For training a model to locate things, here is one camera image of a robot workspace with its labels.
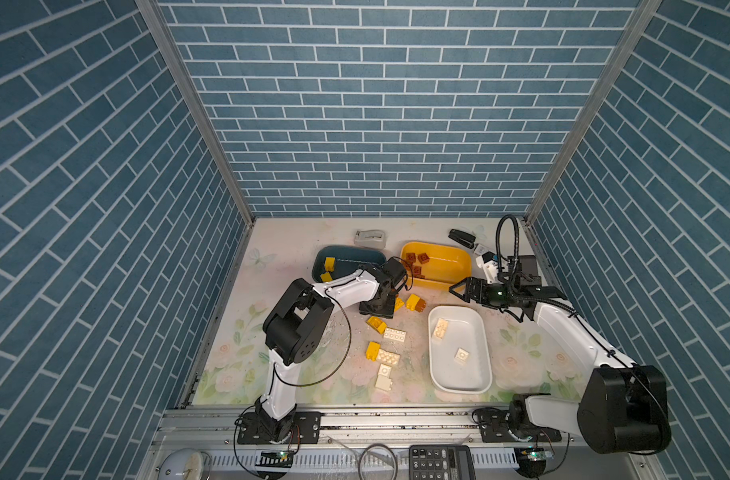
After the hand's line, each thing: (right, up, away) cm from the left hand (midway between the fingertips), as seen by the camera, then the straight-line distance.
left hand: (383, 312), depth 94 cm
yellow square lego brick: (-19, +15, +10) cm, 26 cm away
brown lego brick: (+15, +17, +14) cm, 26 cm away
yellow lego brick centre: (-3, -9, -10) cm, 14 cm away
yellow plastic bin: (+20, +14, +13) cm, 27 cm away
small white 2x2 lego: (+23, -11, -9) cm, 26 cm away
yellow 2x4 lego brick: (+5, +3, +2) cm, 6 cm away
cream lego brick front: (0, -15, -13) cm, 20 cm away
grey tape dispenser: (-4, +24, +15) cm, 29 cm away
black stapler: (+31, +24, +20) cm, 44 cm away
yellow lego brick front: (-19, +11, +6) cm, 23 cm away
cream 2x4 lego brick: (+18, -4, -4) cm, 19 cm away
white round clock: (-42, -25, -32) cm, 58 cm away
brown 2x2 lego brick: (+12, +12, +10) cm, 20 cm away
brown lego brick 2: (+9, +14, +11) cm, 20 cm away
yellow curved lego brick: (-2, -3, -3) cm, 5 cm away
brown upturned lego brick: (+11, +17, +14) cm, 24 cm away
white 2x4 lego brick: (+4, -5, -6) cm, 8 cm away
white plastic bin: (+26, -4, -3) cm, 26 cm away
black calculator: (+13, -28, -27) cm, 41 cm away
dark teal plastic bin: (-13, +16, +14) cm, 25 cm away
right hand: (+22, +9, -10) cm, 26 cm away
